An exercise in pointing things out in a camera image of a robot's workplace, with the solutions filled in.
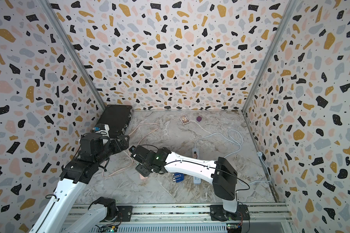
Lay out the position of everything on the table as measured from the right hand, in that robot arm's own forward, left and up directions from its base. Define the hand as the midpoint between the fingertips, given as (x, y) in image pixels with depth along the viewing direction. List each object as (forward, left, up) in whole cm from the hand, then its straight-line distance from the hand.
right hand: (144, 164), depth 76 cm
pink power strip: (-3, +3, -13) cm, 14 cm away
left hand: (+8, +9, +12) cm, 17 cm away
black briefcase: (+49, +37, -17) cm, 64 cm away
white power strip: (-3, -28, -14) cm, 31 cm away
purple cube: (+47, -31, -15) cm, 58 cm away
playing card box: (+45, -19, -13) cm, 50 cm away
